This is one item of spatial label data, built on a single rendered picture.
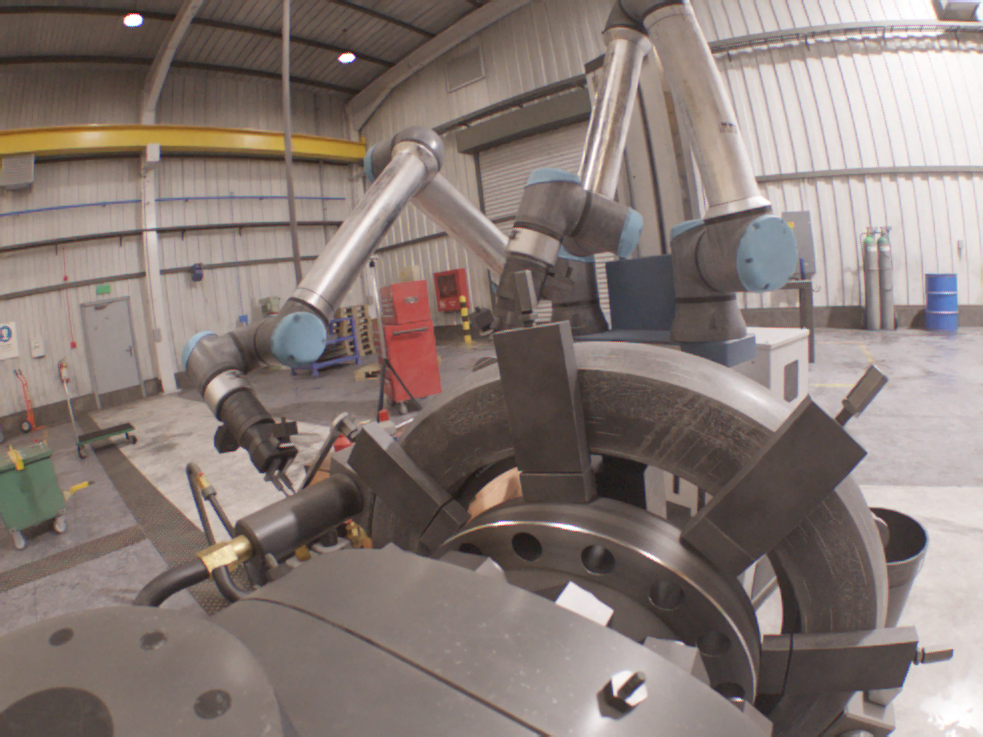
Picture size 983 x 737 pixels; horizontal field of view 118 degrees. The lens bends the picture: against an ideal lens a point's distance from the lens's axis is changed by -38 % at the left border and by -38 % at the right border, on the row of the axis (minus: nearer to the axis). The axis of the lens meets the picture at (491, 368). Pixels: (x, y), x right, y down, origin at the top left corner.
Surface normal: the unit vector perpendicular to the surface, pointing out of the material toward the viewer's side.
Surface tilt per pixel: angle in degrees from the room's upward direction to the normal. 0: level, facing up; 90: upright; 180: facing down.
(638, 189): 90
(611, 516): 13
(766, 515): 90
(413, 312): 91
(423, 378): 90
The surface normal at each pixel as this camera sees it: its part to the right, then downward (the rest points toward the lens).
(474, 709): 0.12, -0.95
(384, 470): -0.50, 0.20
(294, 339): 0.73, 0.08
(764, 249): 0.17, 0.22
